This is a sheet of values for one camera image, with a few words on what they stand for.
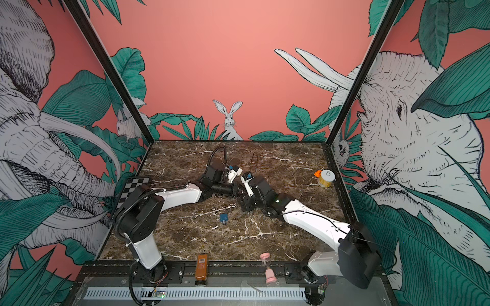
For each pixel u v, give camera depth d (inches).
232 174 32.9
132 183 37.9
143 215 18.8
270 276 28.2
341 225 18.0
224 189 30.6
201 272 28.1
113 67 34.5
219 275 29.4
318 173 40.8
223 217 34.7
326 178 38.8
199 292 27.6
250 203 28.1
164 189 21.3
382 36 30.1
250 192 28.1
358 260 16.5
